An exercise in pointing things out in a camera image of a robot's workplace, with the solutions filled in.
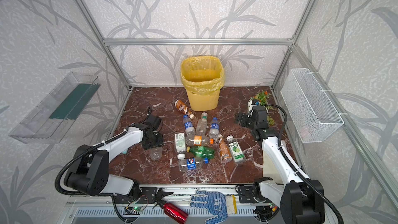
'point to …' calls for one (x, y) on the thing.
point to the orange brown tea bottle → (224, 150)
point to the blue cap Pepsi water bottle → (189, 130)
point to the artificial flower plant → (263, 96)
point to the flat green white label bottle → (180, 141)
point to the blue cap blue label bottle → (214, 128)
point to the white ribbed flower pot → (250, 106)
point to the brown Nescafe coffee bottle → (180, 105)
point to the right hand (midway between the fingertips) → (243, 110)
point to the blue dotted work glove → (216, 201)
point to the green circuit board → (138, 208)
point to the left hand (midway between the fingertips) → (161, 139)
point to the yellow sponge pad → (231, 205)
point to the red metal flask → (172, 212)
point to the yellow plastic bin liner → (202, 75)
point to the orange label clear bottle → (194, 140)
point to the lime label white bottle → (236, 150)
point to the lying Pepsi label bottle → (191, 164)
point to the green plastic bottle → (202, 151)
